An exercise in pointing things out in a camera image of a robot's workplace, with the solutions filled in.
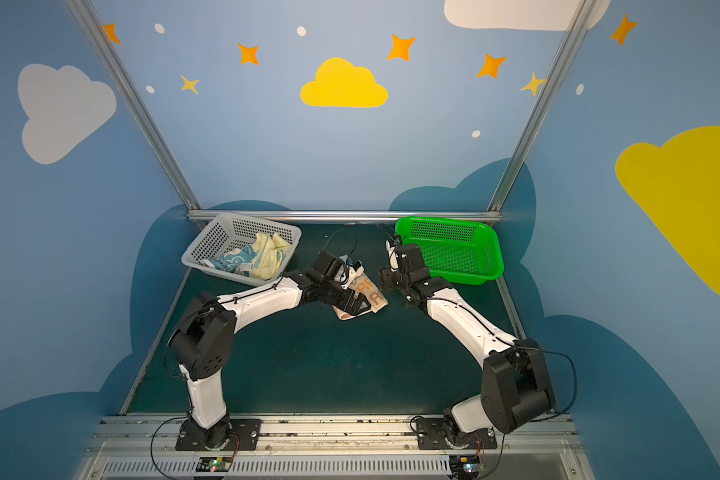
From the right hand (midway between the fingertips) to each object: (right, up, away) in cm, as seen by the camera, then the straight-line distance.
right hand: (392, 266), depth 87 cm
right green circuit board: (+16, -48, -16) cm, 53 cm away
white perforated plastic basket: (-60, +13, +28) cm, 68 cm away
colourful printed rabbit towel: (-6, -10, +11) cm, 16 cm away
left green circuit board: (-45, -47, -17) cm, 67 cm away
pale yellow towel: (-41, +4, +14) cm, 44 cm away
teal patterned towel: (-54, +2, +17) cm, 56 cm away
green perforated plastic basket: (+30, +5, +27) cm, 41 cm away
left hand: (-9, -10, +2) cm, 14 cm away
